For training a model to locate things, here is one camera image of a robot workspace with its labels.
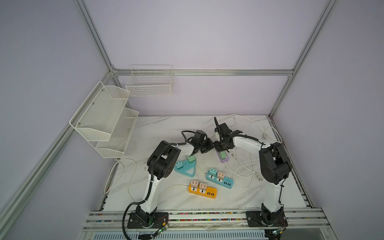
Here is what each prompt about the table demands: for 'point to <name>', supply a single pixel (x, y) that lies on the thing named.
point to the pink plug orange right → (203, 186)
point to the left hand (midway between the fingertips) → (215, 147)
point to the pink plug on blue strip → (220, 175)
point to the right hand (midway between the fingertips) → (217, 146)
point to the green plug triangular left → (179, 164)
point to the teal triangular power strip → (188, 168)
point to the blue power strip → (227, 182)
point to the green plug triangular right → (191, 158)
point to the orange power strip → (209, 192)
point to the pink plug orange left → (194, 184)
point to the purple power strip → (223, 160)
